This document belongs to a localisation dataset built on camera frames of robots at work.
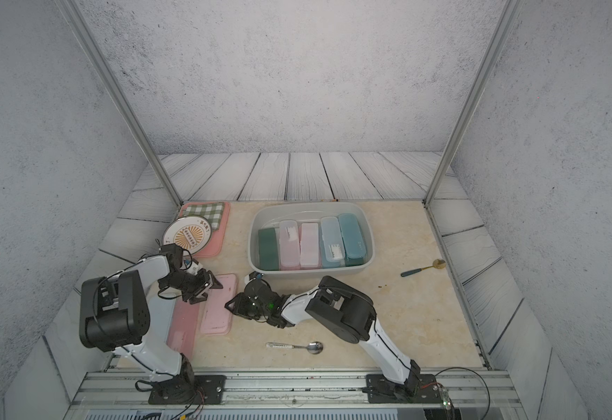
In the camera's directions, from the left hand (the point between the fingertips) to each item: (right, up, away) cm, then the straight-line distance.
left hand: (220, 289), depth 91 cm
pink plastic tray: (-7, +14, +16) cm, 22 cm away
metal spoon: (+33, -14, -12) cm, 38 cm away
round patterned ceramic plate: (-18, +19, +17) cm, 31 cm away
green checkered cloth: (-13, +28, +26) cm, 40 cm away
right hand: (+4, -5, -6) cm, 9 cm away
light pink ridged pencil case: (+1, -9, -4) cm, 10 cm away
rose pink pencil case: (-9, -10, -7) cm, 15 cm away
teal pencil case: (+48, +14, +11) cm, 51 cm away
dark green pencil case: (+15, +11, +8) cm, 21 cm away
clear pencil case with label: (+23, +14, +11) cm, 29 cm away
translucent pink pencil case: (+31, +14, +10) cm, 35 cm away
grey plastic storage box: (+39, +11, +8) cm, 41 cm away
